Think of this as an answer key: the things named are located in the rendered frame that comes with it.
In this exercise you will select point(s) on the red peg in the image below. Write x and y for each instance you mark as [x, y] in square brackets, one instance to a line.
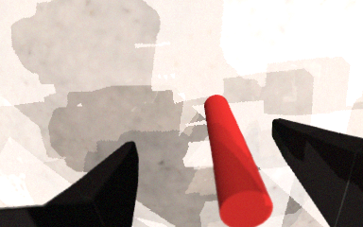
[243, 200]

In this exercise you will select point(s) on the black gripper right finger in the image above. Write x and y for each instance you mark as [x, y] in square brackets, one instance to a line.
[329, 165]

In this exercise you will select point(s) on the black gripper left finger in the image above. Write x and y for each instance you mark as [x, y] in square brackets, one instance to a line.
[104, 197]

